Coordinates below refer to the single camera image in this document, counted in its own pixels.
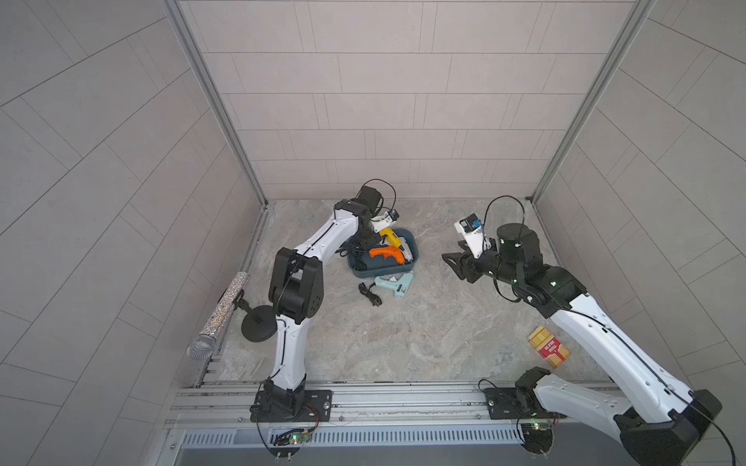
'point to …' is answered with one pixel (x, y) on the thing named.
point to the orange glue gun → (386, 251)
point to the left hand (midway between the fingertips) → (374, 232)
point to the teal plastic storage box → (363, 264)
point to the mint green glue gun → (399, 286)
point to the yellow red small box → (554, 351)
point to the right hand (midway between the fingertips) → (450, 249)
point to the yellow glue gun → (391, 237)
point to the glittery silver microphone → (201, 348)
